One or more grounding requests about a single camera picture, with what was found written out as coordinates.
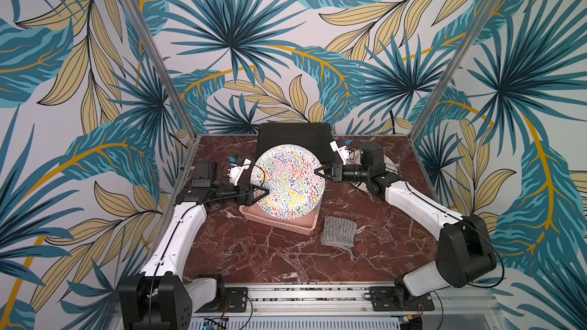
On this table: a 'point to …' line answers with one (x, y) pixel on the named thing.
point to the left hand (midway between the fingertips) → (260, 192)
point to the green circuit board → (209, 327)
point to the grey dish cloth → (339, 233)
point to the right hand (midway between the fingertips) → (316, 171)
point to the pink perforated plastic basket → (304, 224)
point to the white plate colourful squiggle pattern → (288, 173)
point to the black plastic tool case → (318, 137)
